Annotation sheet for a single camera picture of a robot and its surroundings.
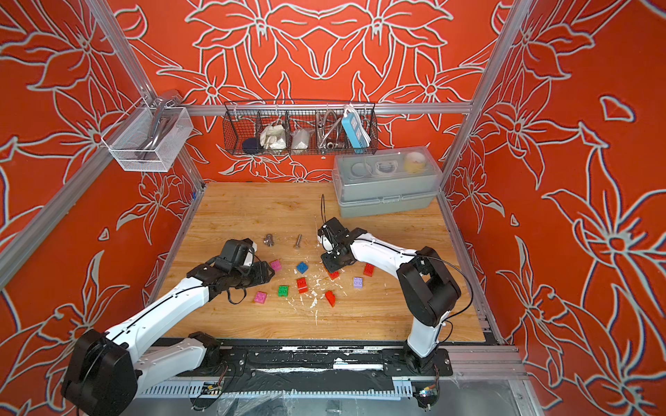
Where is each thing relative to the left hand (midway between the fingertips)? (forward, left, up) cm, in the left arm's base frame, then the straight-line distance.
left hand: (269, 272), depth 84 cm
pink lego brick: (+5, 0, -6) cm, 8 cm away
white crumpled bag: (+41, +3, +25) cm, 48 cm away
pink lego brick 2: (-7, +3, -5) cm, 9 cm away
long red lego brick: (+7, -34, -7) cm, 35 cm away
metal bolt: (+17, -6, -7) cm, 20 cm away
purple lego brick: (+1, -30, -6) cm, 31 cm away
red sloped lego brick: (-5, -21, -6) cm, 22 cm away
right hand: (+5, -18, -3) cm, 19 cm away
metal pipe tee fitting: (+16, +5, -5) cm, 17 cm away
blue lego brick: (+6, -9, -7) cm, 13 cm away
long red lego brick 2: (+3, -21, -6) cm, 22 cm away
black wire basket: (+51, -2, +22) cm, 56 cm away
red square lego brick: (-1, -10, -6) cm, 12 cm away
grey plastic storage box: (+41, -40, +4) cm, 58 cm away
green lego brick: (-4, -4, -6) cm, 8 cm away
